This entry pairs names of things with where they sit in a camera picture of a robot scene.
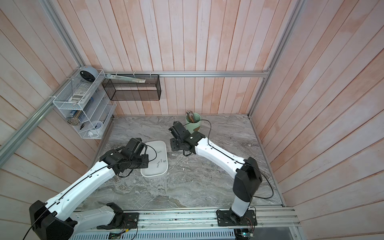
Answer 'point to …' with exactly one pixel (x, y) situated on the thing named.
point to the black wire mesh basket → (119, 90)
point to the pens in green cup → (190, 114)
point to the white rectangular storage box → (158, 159)
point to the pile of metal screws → (161, 160)
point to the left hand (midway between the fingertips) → (144, 163)
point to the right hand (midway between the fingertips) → (174, 143)
